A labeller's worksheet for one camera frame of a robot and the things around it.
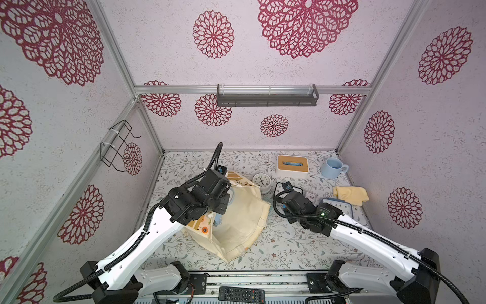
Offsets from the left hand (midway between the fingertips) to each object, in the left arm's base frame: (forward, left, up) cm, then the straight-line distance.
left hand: (220, 199), depth 69 cm
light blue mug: (+32, -59, -22) cm, 70 cm away
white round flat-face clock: (+23, -19, -22) cm, 37 cm away
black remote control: (-28, -8, -23) cm, 37 cm away
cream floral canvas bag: (-4, -3, -26) cm, 27 cm away
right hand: (+3, -28, -9) cm, 30 cm away
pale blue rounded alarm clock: (0, +3, -19) cm, 20 cm away
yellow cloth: (+15, -67, -25) cm, 73 cm away
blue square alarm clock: (+9, -57, -23) cm, 63 cm away
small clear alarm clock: (+15, -44, -25) cm, 53 cm away
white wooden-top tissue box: (+33, -36, -23) cm, 54 cm away
